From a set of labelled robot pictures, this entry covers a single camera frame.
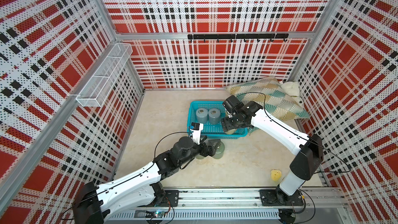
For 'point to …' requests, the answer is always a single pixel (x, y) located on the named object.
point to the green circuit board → (160, 214)
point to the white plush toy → (292, 89)
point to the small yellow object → (275, 174)
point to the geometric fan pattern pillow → (267, 92)
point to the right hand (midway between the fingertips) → (232, 124)
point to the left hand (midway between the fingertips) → (215, 139)
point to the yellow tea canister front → (231, 131)
